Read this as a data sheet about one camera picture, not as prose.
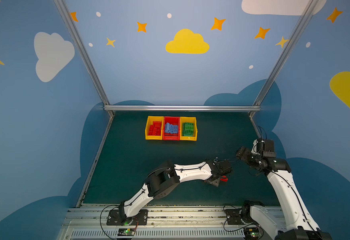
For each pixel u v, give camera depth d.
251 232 0.72
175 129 1.11
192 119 1.11
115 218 0.72
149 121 1.10
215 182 0.78
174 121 1.07
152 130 1.08
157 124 1.11
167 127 1.07
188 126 1.08
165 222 0.73
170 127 1.07
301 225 0.39
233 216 0.75
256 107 1.17
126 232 0.71
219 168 0.68
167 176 0.55
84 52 0.84
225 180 0.76
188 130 1.07
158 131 1.08
